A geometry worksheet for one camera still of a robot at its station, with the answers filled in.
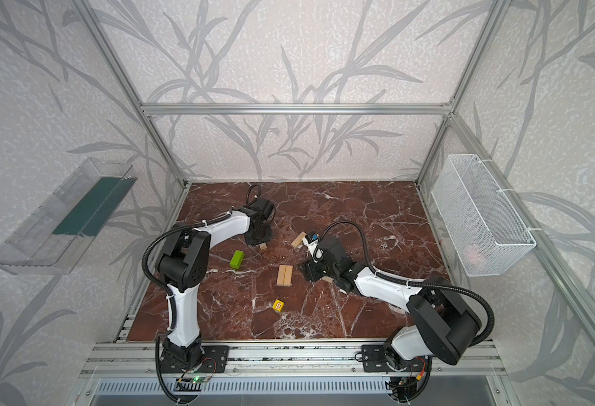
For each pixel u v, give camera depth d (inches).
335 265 26.0
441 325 16.8
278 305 32.5
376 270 23.1
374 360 28.7
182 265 21.1
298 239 39.0
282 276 35.1
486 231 24.1
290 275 35.5
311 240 29.8
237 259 36.4
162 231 42.9
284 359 29.6
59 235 25.4
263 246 38.2
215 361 28.4
